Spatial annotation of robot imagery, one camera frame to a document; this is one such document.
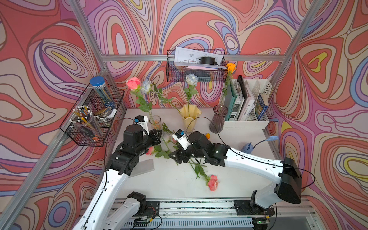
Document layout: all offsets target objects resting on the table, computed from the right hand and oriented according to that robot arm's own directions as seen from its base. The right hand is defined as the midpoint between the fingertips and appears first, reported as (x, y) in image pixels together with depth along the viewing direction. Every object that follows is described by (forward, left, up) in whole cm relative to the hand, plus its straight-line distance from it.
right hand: (175, 154), depth 72 cm
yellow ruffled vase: (+24, -9, -3) cm, 25 cm away
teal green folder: (+32, -34, +6) cm, 47 cm away
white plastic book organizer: (+52, -59, +1) cm, 78 cm away
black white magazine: (+33, -41, +3) cm, 52 cm away
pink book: (+31, -47, +5) cm, 56 cm away
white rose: (+6, +4, +7) cm, 10 cm away
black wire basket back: (+58, -1, +12) cm, 59 cm away
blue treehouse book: (+37, -60, -7) cm, 71 cm away
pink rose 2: (+12, +13, -16) cm, 24 cm away
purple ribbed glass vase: (+26, -28, -10) cm, 39 cm away
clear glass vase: (+25, +13, -3) cm, 28 cm away
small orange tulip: (+23, -22, -19) cm, 37 cm away
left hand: (+7, +5, +11) cm, 14 cm away
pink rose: (-9, -19, -16) cm, 27 cm away
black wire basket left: (+17, +37, +12) cm, 43 cm away
